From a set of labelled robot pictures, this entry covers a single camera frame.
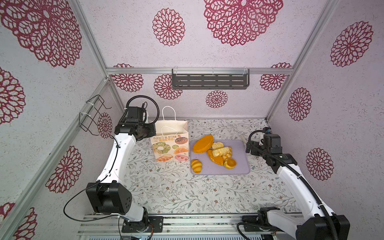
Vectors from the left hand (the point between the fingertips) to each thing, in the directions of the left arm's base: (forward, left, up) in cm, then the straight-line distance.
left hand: (153, 133), depth 81 cm
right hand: (-5, -56, -3) cm, 57 cm away
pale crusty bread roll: (+5, -38, -20) cm, 43 cm away
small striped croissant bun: (-9, -24, -21) cm, 33 cm away
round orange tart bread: (-8, -45, -20) cm, 49 cm away
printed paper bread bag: (-4, -10, -3) cm, 11 cm away
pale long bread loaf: (-4, -39, -14) cm, 42 cm away
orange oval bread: (-6, -37, -18) cm, 42 cm away
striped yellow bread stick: (-3, -45, -20) cm, 49 cm away
